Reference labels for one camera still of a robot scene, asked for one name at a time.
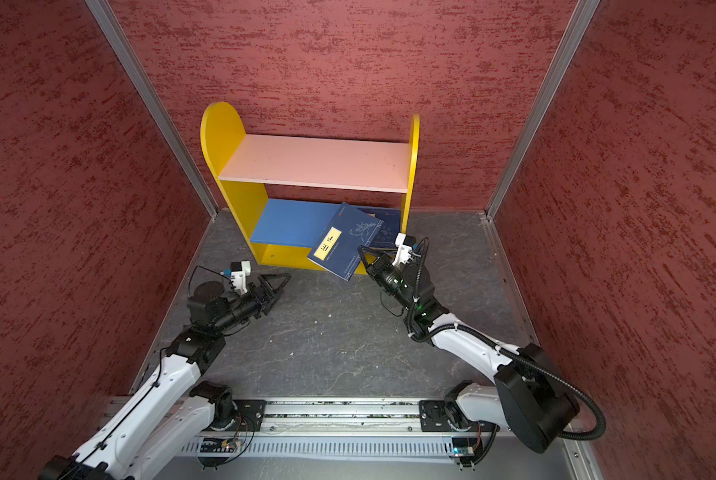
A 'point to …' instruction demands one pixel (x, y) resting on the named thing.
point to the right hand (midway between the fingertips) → (354, 254)
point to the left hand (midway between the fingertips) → (289, 289)
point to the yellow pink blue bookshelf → (286, 231)
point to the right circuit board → (463, 446)
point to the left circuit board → (218, 445)
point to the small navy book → (337, 246)
